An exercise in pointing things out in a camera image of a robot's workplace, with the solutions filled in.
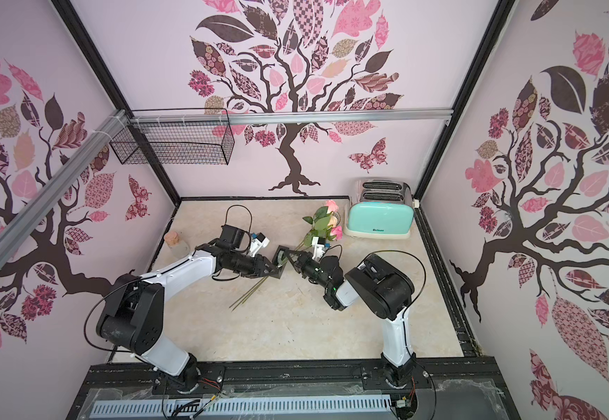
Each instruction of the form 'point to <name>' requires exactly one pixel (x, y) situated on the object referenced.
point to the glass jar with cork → (178, 248)
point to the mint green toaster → (380, 210)
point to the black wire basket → (199, 136)
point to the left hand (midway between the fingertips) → (274, 276)
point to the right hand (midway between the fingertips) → (283, 251)
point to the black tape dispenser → (279, 259)
